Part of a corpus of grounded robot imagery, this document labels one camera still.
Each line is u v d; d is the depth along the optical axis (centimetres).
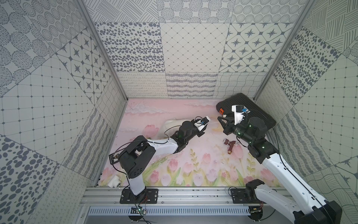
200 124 71
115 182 76
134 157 49
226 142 93
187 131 66
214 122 73
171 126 80
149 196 73
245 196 73
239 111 60
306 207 40
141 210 70
